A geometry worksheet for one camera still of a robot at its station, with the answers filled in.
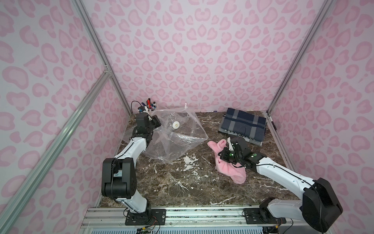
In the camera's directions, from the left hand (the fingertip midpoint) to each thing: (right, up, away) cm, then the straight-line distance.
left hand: (157, 114), depth 90 cm
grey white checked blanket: (+63, -12, +8) cm, 65 cm away
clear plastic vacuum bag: (+13, -12, +17) cm, 25 cm away
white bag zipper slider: (+18, +4, -4) cm, 19 cm away
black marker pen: (-7, +8, +19) cm, 22 cm away
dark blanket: (+52, 0, +17) cm, 54 cm away
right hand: (+36, -23, -7) cm, 43 cm away
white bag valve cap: (+11, -7, +8) cm, 15 cm away
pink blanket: (+45, -32, -13) cm, 57 cm away
